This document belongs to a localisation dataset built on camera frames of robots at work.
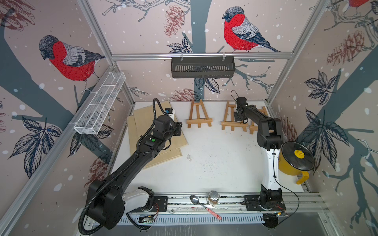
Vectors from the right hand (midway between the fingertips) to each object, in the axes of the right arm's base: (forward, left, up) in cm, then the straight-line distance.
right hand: (242, 115), depth 111 cm
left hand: (-24, +42, +22) cm, 53 cm away
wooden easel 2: (-8, +8, -1) cm, 12 cm away
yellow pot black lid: (-36, -23, +4) cm, 43 cm away
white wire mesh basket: (-20, +87, +31) cm, 95 cm away
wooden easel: (-9, +33, +3) cm, 34 cm away
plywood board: (-34, +51, +1) cm, 61 cm away
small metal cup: (-59, +26, +10) cm, 65 cm away
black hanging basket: (+20, +31, +29) cm, 47 cm away
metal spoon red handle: (-58, +34, -1) cm, 68 cm away
